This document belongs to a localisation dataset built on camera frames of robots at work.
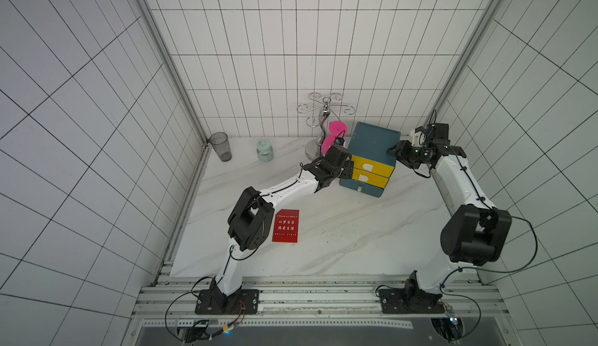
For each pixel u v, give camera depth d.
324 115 0.95
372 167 0.84
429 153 0.63
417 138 0.83
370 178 0.89
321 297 0.75
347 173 0.80
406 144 0.78
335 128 0.88
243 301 0.72
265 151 1.07
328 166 0.69
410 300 0.67
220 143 1.03
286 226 0.90
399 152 0.77
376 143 0.90
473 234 0.46
